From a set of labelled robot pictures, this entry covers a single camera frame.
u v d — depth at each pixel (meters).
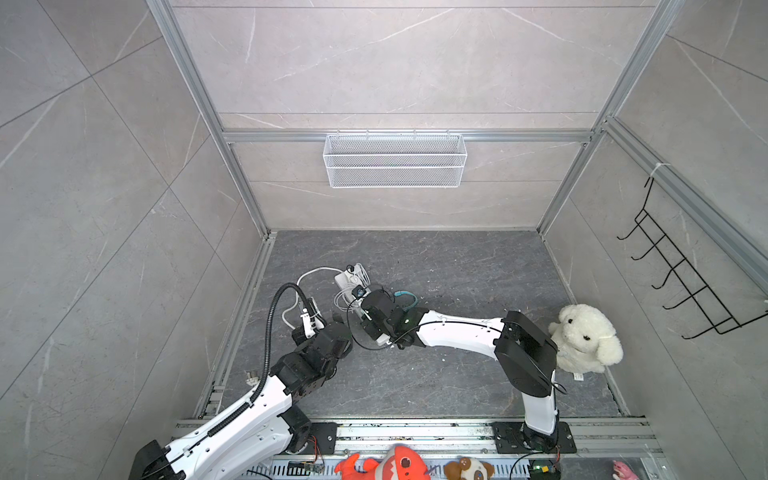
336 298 0.98
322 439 0.73
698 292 0.63
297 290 0.59
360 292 0.75
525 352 0.51
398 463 0.64
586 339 0.73
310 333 0.65
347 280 0.98
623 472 0.67
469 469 0.67
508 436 0.73
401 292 1.01
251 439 0.57
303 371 0.56
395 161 1.01
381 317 0.66
